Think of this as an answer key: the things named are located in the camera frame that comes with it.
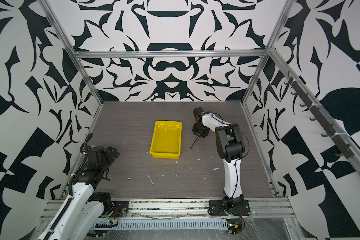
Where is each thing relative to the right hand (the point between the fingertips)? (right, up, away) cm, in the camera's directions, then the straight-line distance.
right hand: (198, 132), depth 102 cm
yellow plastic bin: (-21, -4, -3) cm, 22 cm away
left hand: (-50, -9, -19) cm, 54 cm away
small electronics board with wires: (+13, -41, -30) cm, 53 cm away
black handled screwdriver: (-1, -3, -2) cm, 4 cm away
